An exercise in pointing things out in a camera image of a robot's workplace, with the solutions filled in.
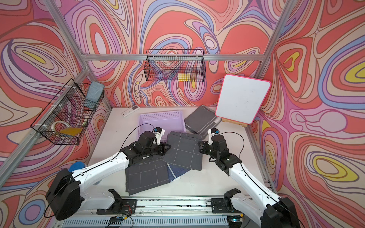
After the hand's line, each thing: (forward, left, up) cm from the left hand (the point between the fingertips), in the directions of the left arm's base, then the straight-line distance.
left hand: (172, 147), depth 79 cm
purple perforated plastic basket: (+30, +4, -13) cm, 33 cm away
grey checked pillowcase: (-11, +16, -13) cm, 23 cm away
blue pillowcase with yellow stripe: (-9, -1, -14) cm, 17 cm away
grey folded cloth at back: (+31, -20, -13) cm, 39 cm away
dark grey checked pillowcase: (-1, -7, -2) cm, 8 cm away
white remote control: (+42, +38, -13) cm, 58 cm away
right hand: (+1, -16, -2) cm, 16 cm away
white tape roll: (+2, +56, +18) cm, 59 cm away
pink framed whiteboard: (+35, -47, +6) cm, 59 cm away
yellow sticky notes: (+40, -7, +20) cm, 46 cm away
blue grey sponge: (+26, +46, +19) cm, 56 cm away
